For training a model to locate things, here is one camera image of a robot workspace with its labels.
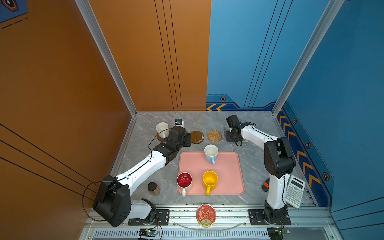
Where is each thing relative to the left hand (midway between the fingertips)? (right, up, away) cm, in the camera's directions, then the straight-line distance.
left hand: (187, 133), depth 84 cm
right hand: (+27, -4, +16) cm, 32 cm away
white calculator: (+59, -31, -3) cm, 67 cm away
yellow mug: (+13, -27, +1) cm, 30 cm away
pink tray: (+3, -20, +7) cm, 22 cm away
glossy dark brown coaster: (+5, -4, +21) cm, 22 cm away
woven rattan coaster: (+18, -3, +21) cm, 28 cm away
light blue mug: (+14, -12, +7) cm, 20 cm away
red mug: (-2, -27, -1) cm, 28 cm away
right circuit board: (+44, -47, -14) cm, 66 cm away
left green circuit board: (-18, -47, -14) cm, 52 cm away
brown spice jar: (-16, -27, -10) cm, 33 cm away
